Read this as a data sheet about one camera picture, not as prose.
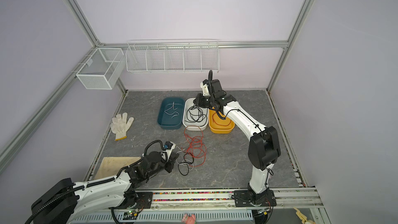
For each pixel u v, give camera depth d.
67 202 0.42
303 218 0.68
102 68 0.99
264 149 0.47
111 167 0.85
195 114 1.06
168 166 0.73
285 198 0.76
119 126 1.01
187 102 1.05
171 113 1.07
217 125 1.01
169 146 0.72
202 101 0.75
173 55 0.99
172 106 1.08
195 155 0.89
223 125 1.00
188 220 0.67
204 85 0.79
